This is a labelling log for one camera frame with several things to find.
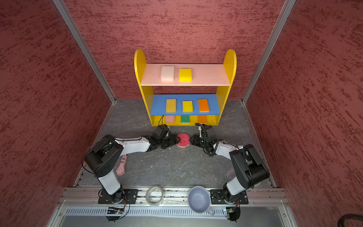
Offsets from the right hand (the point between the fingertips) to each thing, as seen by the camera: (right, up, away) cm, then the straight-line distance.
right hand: (191, 142), depth 92 cm
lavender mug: (+4, -26, -20) cm, 33 cm away
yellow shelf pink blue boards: (-4, +35, +17) cm, 39 cm away
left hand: (-9, -1, 0) cm, 9 cm away
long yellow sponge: (-14, +25, +4) cm, 29 cm away
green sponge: (-4, +15, +13) cm, 21 cm away
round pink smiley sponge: (-4, +2, +1) cm, 5 cm away
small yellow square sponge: (-2, +25, +3) cm, 25 cm away
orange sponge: (+9, +26, +5) cm, 28 cm away
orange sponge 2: (+9, +15, +14) cm, 23 cm away
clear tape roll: (-24, -22, -20) cm, 38 cm away
